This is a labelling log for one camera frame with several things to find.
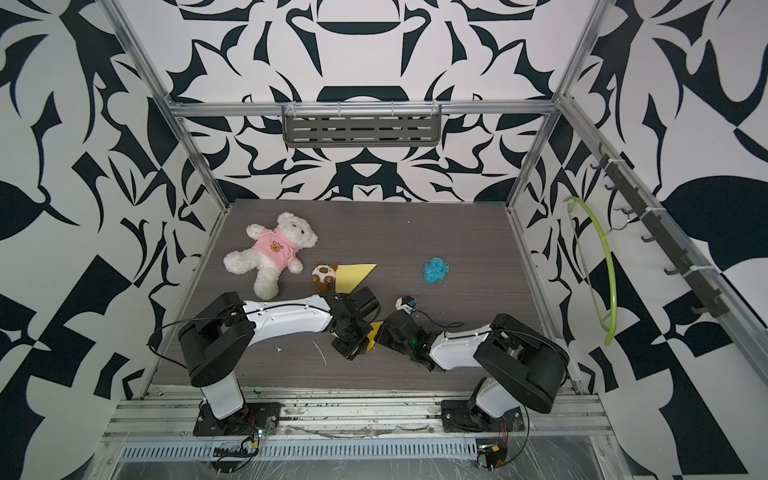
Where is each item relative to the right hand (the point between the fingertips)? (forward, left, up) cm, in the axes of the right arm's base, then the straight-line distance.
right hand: (374, 327), depth 88 cm
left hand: (-5, 0, 0) cm, 5 cm away
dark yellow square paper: (-5, 0, +8) cm, 9 cm away
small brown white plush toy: (+16, +16, +2) cm, 23 cm away
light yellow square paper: (+17, +8, +1) cm, 19 cm away
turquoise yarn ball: (+19, -20, +1) cm, 27 cm away
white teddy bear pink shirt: (+23, +32, +8) cm, 40 cm away
